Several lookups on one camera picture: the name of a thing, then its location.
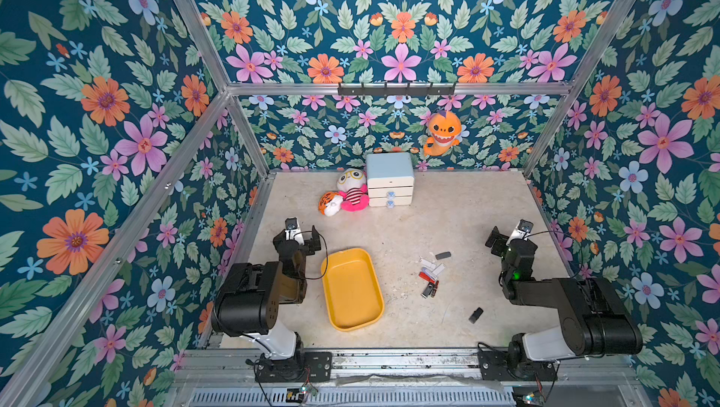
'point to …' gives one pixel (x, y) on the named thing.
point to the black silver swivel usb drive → (429, 290)
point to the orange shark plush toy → (444, 130)
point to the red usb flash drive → (427, 277)
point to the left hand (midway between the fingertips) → (299, 225)
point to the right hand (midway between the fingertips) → (511, 229)
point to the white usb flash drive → (427, 264)
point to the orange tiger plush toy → (330, 203)
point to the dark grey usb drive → (442, 255)
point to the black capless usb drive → (477, 313)
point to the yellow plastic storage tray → (352, 288)
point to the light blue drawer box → (390, 179)
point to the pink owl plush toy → (352, 184)
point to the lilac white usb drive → (440, 268)
